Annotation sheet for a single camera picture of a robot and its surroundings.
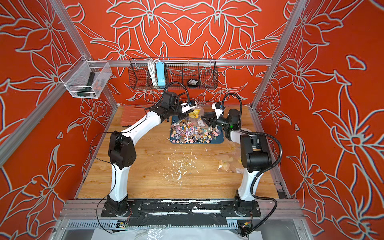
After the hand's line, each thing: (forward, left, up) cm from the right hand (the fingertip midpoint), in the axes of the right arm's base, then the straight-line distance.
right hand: (205, 114), depth 88 cm
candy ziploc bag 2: (0, +6, -2) cm, 7 cm away
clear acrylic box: (+15, +73, +15) cm, 76 cm away
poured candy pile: (-1, +11, -16) cm, 20 cm away
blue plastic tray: (-6, -11, -19) cm, 22 cm away
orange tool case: (+11, +54, -12) cm, 56 cm away
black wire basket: (+26, +17, +11) cm, 34 cm away
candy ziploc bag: (-16, -18, -16) cm, 29 cm away
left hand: (+4, +8, +3) cm, 9 cm away
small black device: (+21, +8, +9) cm, 24 cm away
